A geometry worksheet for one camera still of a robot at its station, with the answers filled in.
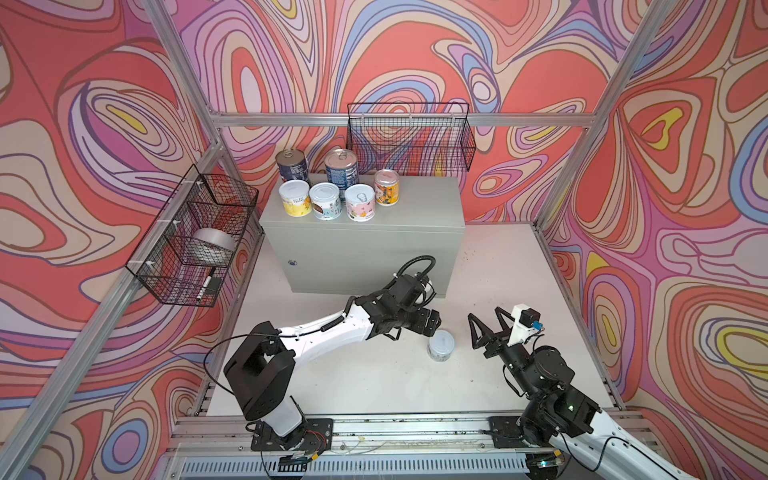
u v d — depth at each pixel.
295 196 0.72
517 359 0.62
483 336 0.64
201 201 0.81
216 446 0.73
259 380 0.43
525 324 0.60
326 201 0.72
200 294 0.71
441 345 0.83
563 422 0.55
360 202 0.70
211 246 0.71
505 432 0.73
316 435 0.73
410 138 0.96
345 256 1.13
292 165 0.73
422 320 0.72
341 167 0.71
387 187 0.73
